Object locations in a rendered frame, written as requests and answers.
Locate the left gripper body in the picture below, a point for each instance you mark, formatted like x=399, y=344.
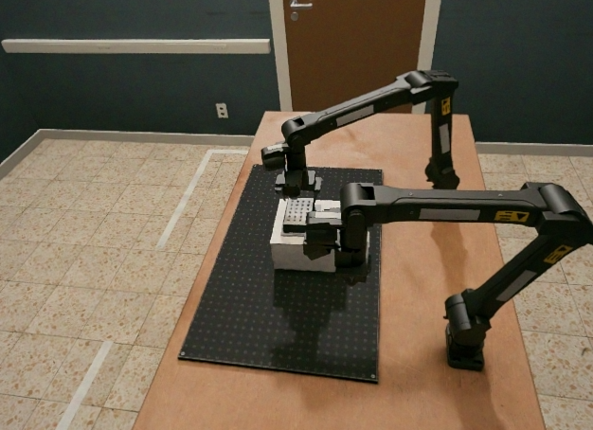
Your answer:
x=359, y=265

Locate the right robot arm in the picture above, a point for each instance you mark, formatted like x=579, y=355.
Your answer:
x=414, y=88

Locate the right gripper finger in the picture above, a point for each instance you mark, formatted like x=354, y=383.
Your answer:
x=278, y=191
x=317, y=192

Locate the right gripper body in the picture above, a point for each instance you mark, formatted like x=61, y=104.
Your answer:
x=313, y=185

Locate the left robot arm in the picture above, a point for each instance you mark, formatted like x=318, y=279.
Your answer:
x=561, y=226

